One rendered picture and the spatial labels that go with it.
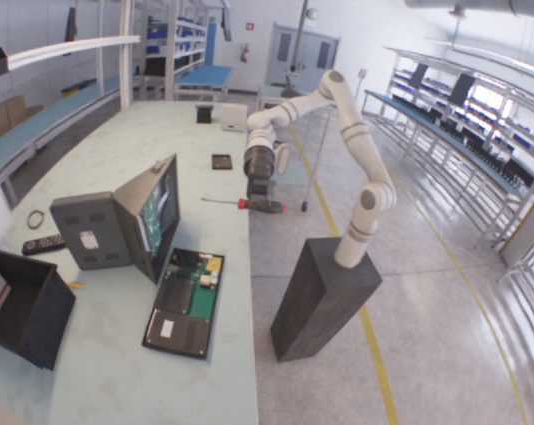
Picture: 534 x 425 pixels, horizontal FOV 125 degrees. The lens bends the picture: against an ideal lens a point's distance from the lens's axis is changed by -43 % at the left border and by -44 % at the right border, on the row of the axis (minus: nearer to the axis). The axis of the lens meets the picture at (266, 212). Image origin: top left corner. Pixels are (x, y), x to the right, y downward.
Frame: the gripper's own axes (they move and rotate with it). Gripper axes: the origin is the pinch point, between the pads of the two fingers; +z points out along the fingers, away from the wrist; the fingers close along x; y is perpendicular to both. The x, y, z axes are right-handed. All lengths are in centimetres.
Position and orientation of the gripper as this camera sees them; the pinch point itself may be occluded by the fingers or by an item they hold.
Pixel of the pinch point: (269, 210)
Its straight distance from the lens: 48.1
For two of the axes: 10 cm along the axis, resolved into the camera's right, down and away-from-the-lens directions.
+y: -9.9, -1.1, -1.0
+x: 1.5, -6.9, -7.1
